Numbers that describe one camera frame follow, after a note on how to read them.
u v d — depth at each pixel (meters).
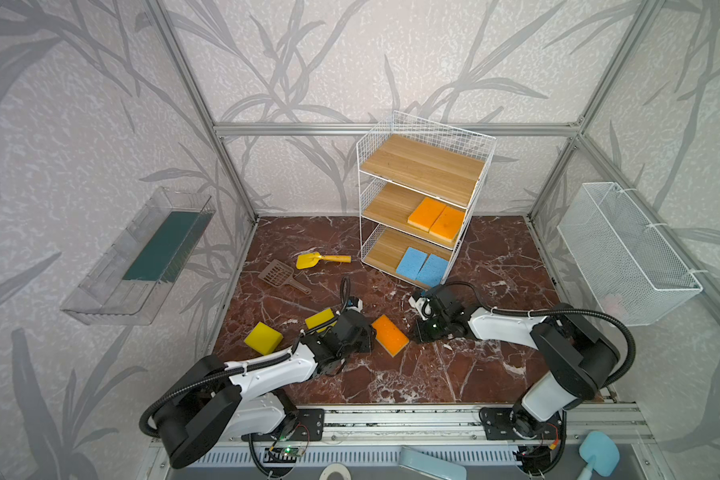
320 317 0.89
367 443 0.72
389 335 0.87
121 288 0.63
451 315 0.71
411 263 1.04
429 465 0.65
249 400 0.43
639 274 0.62
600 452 0.69
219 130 0.94
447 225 0.83
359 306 0.80
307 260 1.05
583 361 0.45
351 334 0.66
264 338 0.87
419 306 0.84
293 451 0.70
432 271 1.00
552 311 0.51
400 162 0.77
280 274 1.02
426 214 0.85
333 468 0.68
